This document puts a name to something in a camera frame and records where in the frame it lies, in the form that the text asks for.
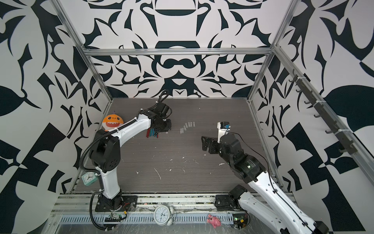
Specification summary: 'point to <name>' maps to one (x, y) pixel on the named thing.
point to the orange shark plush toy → (112, 121)
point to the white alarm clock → (162, 215)
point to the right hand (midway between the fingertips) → (208, 135)
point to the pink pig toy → (214, 220)
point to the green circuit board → (240, 220)
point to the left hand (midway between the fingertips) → (168, 125)
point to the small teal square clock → (89, 178)
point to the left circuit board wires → (115, 217)
